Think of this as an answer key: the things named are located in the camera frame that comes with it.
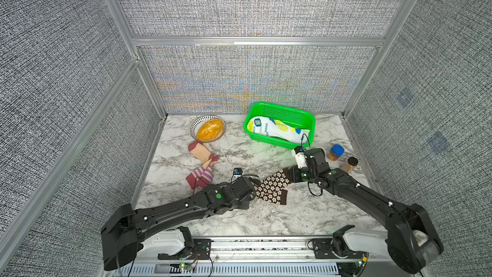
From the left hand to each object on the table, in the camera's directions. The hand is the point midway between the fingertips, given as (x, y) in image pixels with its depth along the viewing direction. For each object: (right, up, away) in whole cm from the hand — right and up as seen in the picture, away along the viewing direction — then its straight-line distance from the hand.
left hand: (250, 199), depth 78 cm
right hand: (+17, +11, +8) cm, 22 cm away
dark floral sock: (+10, +2, +10) cm, 14 cm away
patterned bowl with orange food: (-22, +29, +26) cm, 45 cm away
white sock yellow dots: (+16, +29, +29) cm, 44 cm away
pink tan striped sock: (-22, +6, +12) cm, 26 cm away
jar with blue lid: (+44, +18, +18) cm, 51 cm away
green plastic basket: (+28, +36, +35) cm, 57 cm away
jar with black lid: (+46, +11, +11) cm, 48 cm away
